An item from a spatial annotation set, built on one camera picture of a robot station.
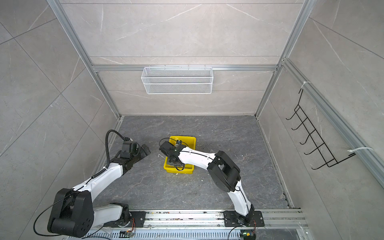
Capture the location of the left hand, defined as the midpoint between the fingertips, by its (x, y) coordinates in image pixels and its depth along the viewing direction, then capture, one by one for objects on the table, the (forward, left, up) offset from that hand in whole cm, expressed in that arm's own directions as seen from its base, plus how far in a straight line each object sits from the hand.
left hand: (142, 147), depth 89 cm
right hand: (-6, -18, -7) cm, 21 cm away
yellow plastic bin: (+6, -27, -4) cm, 28 cm away
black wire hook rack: (-18, -87, +22) cm, 92 cm away
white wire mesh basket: (+41, -21, +20) cm, 50 cm away
